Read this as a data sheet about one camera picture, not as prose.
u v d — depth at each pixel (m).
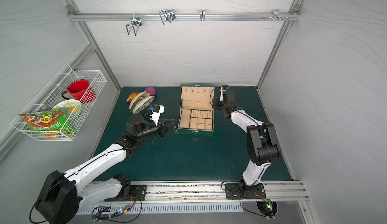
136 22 0.78
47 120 0.55
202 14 0.79
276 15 0.77
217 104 0.86
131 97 1.14
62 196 0.39
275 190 0.78
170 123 0.73
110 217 0.66
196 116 0.98
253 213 0.68
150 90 1.12
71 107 0.68
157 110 0.66
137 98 0.90
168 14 0.76
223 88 0.86
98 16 0.80
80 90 0.65
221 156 0.89
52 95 0.65
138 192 0.73
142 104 0.89
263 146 0.48
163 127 0.66
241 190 0.66
